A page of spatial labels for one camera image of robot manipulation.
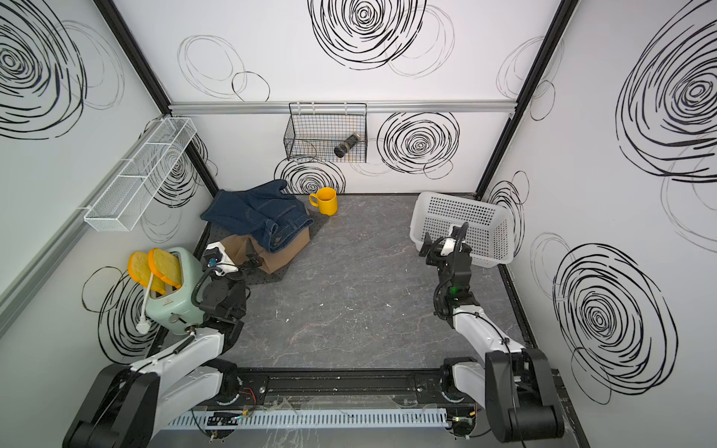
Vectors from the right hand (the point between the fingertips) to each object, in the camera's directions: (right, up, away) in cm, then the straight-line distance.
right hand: (445, 237), depth 83 cm
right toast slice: (-80, -8, -7) cm, 80 cm away
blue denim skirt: (-59, +8, +26) cm, 65 cm away
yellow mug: (-39, +13, +25) cm, 48 cm away
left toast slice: (-84, -7, -11) cm, 85 cm away
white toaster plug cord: (-83, -23, -10) cm, 87 cm away
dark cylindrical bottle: (-32, +28, +6) cm, 43 cm away
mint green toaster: (-75, -20, -9) cm, 78 cm away
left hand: (-62, -1, -5) cm, 62 cm away
